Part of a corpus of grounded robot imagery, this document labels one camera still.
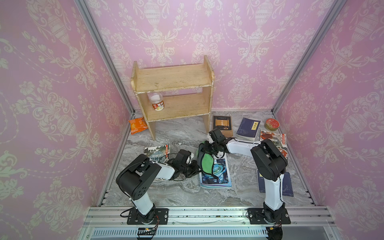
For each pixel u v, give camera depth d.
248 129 1.08
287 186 0.83
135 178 0.47
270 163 0.52
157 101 0.88
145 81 0.77
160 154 0.95
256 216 0.73
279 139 1.02
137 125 1.08
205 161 0.89
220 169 0.90
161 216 0.74
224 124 1.11
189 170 0.80
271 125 1.09
